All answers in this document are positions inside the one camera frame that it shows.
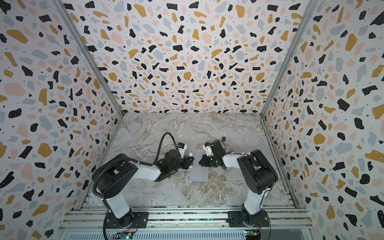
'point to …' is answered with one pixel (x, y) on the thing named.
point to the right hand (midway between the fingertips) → (197, 160)
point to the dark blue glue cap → (223, 139)
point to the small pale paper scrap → (258, 128)
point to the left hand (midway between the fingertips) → (194, 156)
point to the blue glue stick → (190, 154)
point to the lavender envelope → (198, 173)
